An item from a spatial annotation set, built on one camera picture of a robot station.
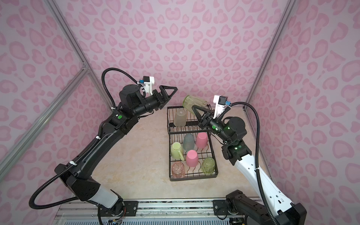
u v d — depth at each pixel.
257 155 0.48
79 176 0.41
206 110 0.57
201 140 0.90
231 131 0.46
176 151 0.82
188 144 0.90
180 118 0.82
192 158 0.80
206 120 0.53
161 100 0.55
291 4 0.68
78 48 0.84
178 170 0.82
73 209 0.75
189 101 0.64
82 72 0.88
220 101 0.52
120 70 0.57
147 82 0.59
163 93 0.54
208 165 0.84
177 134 0.78
